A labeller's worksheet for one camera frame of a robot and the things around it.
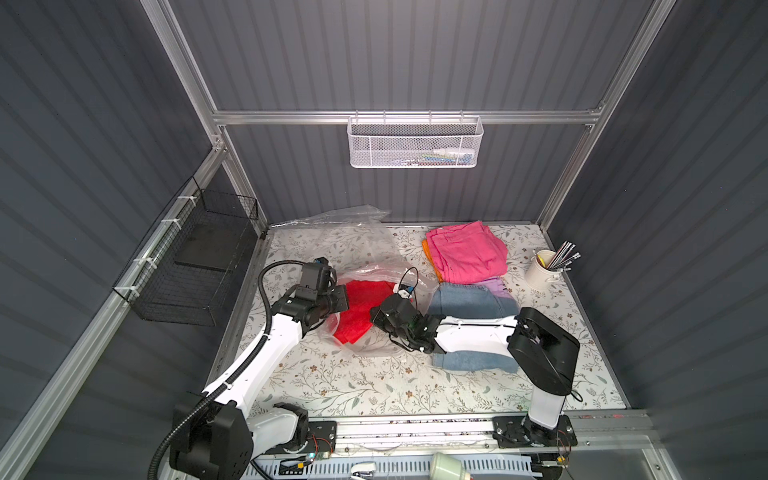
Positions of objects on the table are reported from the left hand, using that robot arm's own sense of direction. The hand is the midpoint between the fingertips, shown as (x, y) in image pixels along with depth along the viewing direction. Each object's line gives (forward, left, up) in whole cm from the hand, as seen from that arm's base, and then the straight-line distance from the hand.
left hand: (346, 297), depth 82 cm
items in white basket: (+38, -29, +20) cm, 52 cm away
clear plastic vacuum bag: (+27, -5, -18) cm, 33 cm away
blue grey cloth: (+3, -38, -9) cm, 39 cm away
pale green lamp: (-38, -24, -8) cm, 46 cm away
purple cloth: (+11, -49, -12) cm, 51 cm away
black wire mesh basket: (-1, +38, +12) cm, 40 cm away
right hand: (-2, -6, -4) cm, 8 cm away
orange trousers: (+30, -26, -13) cm, 42 cm away
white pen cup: (+12, -60, -7) cm, 62 cm away
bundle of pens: (+16, -68, -3) cm, 70 cm away
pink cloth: (+22, -39, -8) cm, 46 cm away
